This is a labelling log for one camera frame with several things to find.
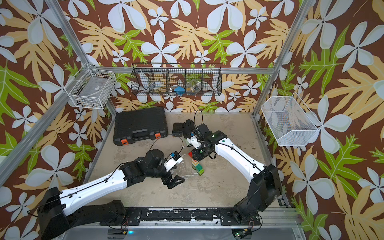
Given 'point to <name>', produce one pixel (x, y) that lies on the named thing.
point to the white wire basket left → (91, 88)
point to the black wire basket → (186, 79)
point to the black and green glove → (188, 127)
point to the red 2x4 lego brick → (190, 154)
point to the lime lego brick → (201, 171)
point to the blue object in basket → (180, 90)
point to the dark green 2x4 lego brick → (198, 167)
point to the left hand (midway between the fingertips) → (181, 172)
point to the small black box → (177, 130)
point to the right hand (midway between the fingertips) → (195, 155)
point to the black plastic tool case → (144, 124)
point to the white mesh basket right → (290, 121)
